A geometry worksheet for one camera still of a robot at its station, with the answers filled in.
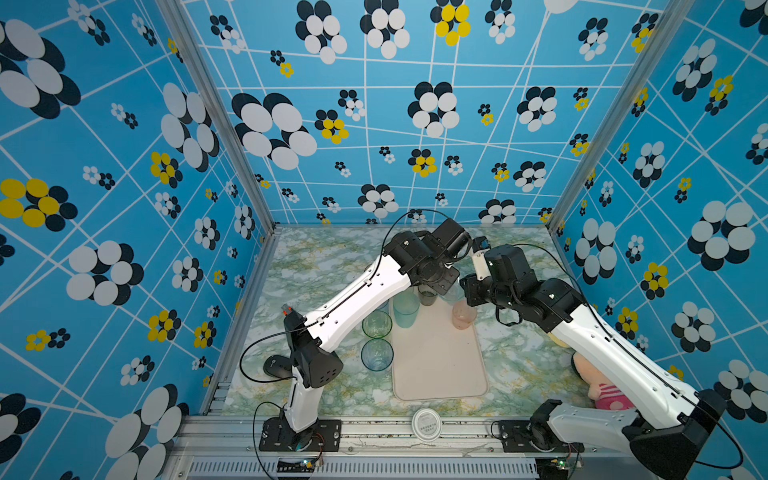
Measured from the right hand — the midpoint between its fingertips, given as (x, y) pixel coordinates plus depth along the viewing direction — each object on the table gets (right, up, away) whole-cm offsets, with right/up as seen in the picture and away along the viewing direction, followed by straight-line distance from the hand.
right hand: (464, 281), depth 74 cm
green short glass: (-22, -13, +10) cm, 28 cm away
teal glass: (-14, -9, +13) cm, 21 cm away
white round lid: (-10, -34, -4) cm, 36 cm away
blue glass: (-22, -19, +1) cm, 29 cm away
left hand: (-5, +1, 0) cm, 5 cm away
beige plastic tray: (-6, -24, +10) cm, 26 cm away
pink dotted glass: (+4, -13, +20) cm, 24 cm away
